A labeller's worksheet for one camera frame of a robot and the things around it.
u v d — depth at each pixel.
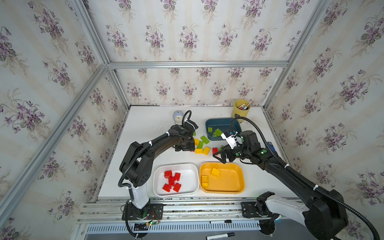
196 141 0.99
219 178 0.84
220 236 0.66
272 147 0.94
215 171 0.84
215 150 0.92
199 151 0.93
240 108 1.04
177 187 0.81
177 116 1.04
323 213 0.38
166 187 0.80
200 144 0.98
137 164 0.47
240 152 0.66
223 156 0.68
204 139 1.01
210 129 1.04
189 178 0.84
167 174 0.85
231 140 0.70
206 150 0.93
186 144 0.75
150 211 0.73
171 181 0.80
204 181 0.83
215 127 1.06
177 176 0.84
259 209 0.66
